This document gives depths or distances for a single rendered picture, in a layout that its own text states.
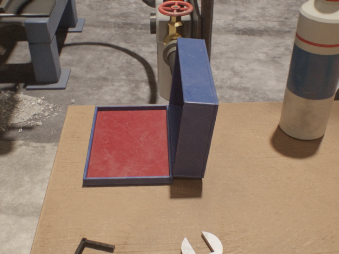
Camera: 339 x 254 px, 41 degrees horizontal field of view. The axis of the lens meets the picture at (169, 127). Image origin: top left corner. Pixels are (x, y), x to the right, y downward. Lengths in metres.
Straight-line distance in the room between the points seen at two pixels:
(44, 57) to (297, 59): 1.18
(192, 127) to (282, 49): 1.48
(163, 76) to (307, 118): 0.54
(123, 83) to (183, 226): 1.19
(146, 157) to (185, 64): 0.13
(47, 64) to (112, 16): 0.66
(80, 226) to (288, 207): 0.24
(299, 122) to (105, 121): 0.27
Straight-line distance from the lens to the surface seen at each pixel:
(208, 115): 0.49
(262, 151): 0.62
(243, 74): 1.74
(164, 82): 1.10
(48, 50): 1.63
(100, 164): 0.58
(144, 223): 0.52
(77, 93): 1.63
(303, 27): 0.57
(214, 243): 0.49
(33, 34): 1.61
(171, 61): 0.87
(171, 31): 0.96
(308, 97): 0.61
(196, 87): 0.51
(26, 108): 1.59
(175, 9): 0.95
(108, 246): 0.49
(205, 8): 0.90
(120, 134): 0.63
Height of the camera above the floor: 0.86
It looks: 37 degrees down
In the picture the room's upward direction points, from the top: straight up
